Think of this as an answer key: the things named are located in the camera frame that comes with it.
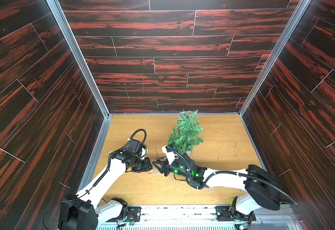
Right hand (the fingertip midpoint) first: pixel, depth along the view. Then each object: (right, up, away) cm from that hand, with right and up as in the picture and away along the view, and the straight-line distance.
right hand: (156, 158), depth 76 cm
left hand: (-3, -6, +4) cm, 8 cm away
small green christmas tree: (+15, +13, -4) cm, 20 cm away
